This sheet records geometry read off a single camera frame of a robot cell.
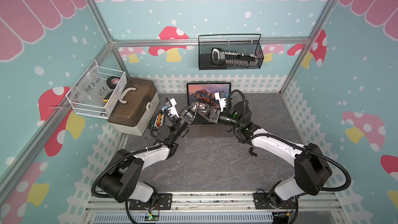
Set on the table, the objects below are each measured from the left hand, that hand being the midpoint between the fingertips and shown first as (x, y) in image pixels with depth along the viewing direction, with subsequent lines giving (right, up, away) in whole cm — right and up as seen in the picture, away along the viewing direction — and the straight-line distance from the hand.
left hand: (201, 105), depth 70 cm
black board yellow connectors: (-29, -10, +32) cm, 44 cm away
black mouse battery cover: (+29, -27, +20) cm, 44 cm away
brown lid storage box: (-37, -1, +17) cm, 41 cm away
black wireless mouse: (+1, 0, -1) cm, 1 cm away
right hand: (-1, -3, 0) cm, 3 cm away
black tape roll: (-46, +12, +10) cm, 49 cm away
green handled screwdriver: (-33, -11, +31) cm, 47 cm away
